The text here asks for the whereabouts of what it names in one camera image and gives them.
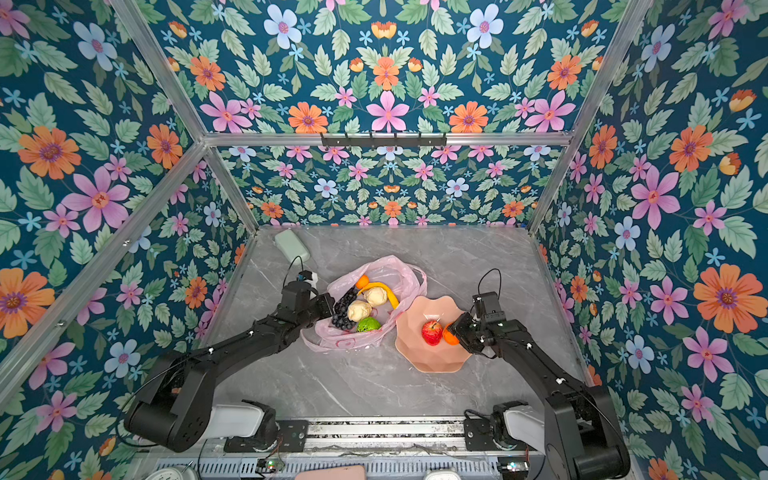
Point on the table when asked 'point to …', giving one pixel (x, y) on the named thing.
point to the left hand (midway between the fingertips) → (339, 291)
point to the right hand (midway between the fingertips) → (450, 328)
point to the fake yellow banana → (385, 287)
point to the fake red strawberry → (432, 332)
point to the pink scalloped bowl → (411, 316)
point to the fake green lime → (367, 324)
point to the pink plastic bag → (406, 281)
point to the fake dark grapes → (340, 316)
